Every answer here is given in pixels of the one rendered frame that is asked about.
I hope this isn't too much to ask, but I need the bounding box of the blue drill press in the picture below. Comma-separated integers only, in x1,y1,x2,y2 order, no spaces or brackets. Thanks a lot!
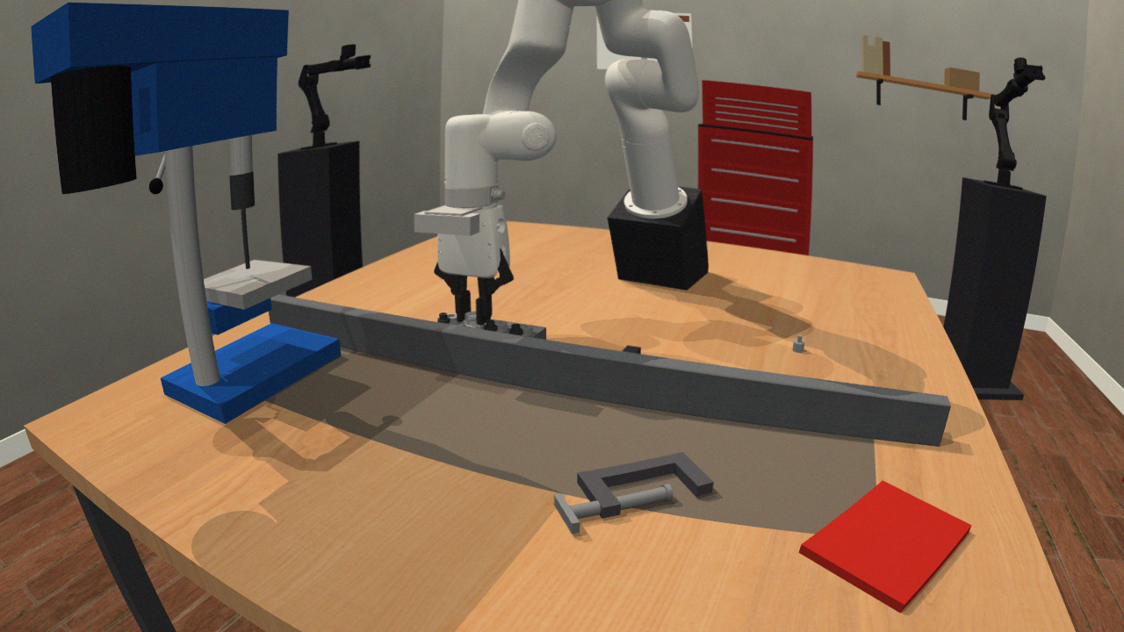
31,3,341,424

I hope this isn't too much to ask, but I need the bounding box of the red flat square block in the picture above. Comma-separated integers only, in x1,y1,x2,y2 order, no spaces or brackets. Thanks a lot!
799,481,972,613

